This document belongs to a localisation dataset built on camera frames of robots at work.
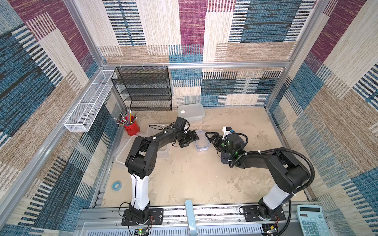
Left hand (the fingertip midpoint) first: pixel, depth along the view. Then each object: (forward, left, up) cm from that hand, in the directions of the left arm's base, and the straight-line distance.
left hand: (196, 140), depth 96 cm
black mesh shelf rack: (+37, +34, +15) cm, 53 cm away
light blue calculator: (-44, -52, -3) cm, 69 cm away
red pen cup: (+11, +45, +2) cm, 46 cm away
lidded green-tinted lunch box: (+23, +2, +3) cm, 23 cm away
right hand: (-2, -7, +5) cm, 9 cm away
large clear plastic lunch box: (-8, +22, +22) cm, 33 cm away
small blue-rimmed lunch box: (-2, -4, -1) cm, 5 cm away
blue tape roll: (-26, +45, -5) cm, 52 cm away
